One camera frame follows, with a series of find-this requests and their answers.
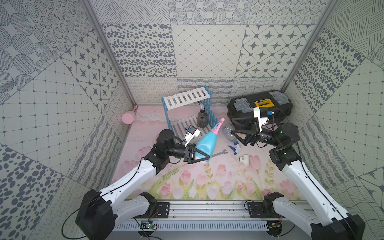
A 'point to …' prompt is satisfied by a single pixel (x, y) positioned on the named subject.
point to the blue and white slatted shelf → (190, 108)
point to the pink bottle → (128, 117)
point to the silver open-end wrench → (224, 151)
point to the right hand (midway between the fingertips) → (231, 126)
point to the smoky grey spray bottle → (202, 120)
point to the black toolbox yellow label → (277, 102)
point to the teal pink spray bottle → (206, 145)
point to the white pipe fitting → (244, 159)
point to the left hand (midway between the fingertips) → (208, 152)
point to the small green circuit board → (146, 225)
